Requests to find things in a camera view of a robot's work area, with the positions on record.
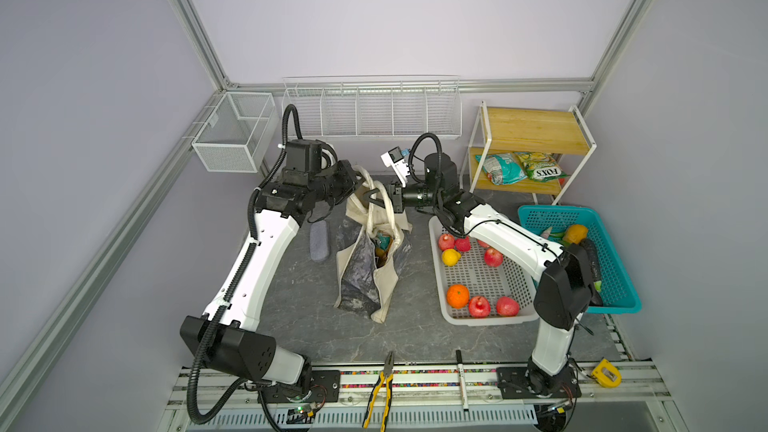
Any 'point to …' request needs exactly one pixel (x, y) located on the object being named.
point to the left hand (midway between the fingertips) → (368, 180)
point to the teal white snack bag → (503, 168)
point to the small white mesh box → (239, 133)
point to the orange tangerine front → (457, 296)
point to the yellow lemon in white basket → (450, 257)
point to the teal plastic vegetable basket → (618, 291)
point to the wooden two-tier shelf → (543, 129)
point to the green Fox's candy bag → (542, 166)
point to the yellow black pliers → (387, 372)
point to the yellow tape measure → (607, 374)
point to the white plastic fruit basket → (471, 292)
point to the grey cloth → (319, 245)
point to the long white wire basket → (376, 106)
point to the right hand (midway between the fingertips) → (363, 199)
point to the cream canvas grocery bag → (373, 246)
